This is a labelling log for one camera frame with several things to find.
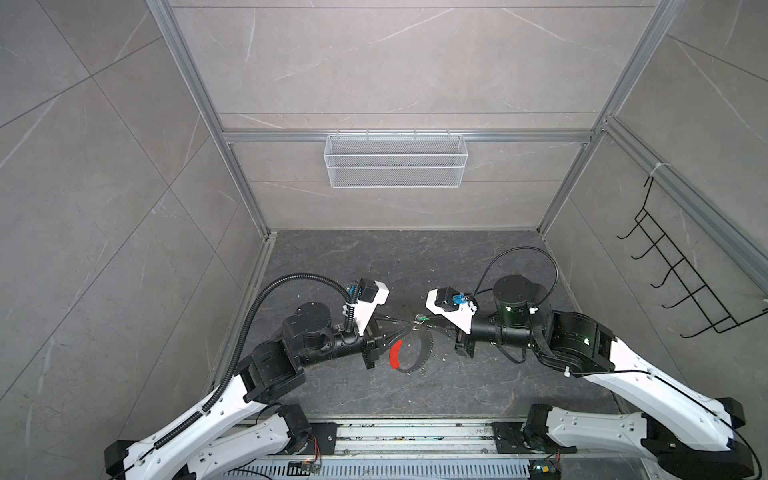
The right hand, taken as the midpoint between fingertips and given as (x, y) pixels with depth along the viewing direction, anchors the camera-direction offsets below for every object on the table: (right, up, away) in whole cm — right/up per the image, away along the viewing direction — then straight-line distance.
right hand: (425, 314), depth 57 cm
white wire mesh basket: (-5, +44, +43) cm, 62 cm away
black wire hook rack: (+59, -1, +1) cm, 59 cm away
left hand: (-3, -1, -3) cm, 4 cm away
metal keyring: (+1, -7, +2) cm, 7 cm away
